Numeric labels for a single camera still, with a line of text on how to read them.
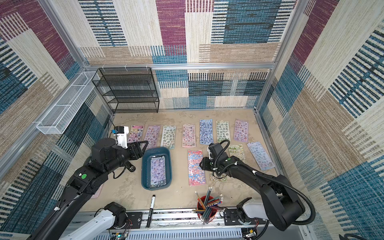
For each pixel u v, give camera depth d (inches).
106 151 19.0
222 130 42.6
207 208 28.0
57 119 28.0
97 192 19.0
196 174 34.4
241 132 42.1
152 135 41.4
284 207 16.2
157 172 35.0
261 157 37.1
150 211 29.8
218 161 26.0
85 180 17.6
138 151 23.7
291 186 15.9
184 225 28.7
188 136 41.4
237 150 38.4
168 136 41.4
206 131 42.5
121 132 23.2
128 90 43.6
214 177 29.1
